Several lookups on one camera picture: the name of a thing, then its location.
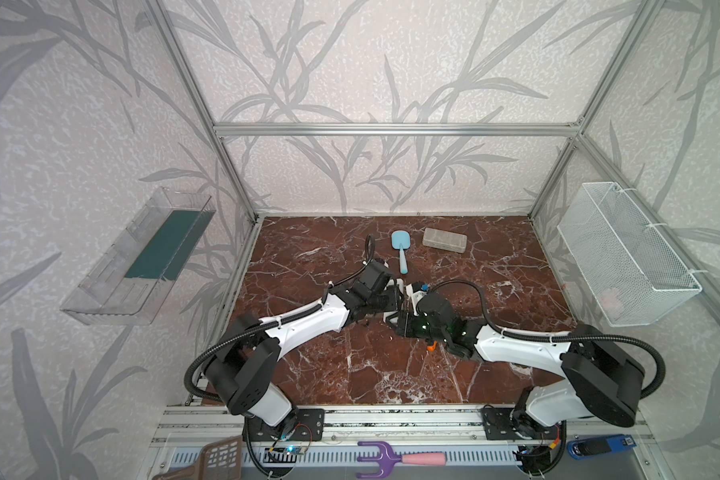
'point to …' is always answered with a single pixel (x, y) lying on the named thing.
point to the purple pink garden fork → (389, 458)
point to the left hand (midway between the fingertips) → (404, 291)
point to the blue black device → (592, 446)
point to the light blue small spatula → (401, 240)
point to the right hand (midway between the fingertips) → (389, 311)
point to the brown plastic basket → (220, 460)
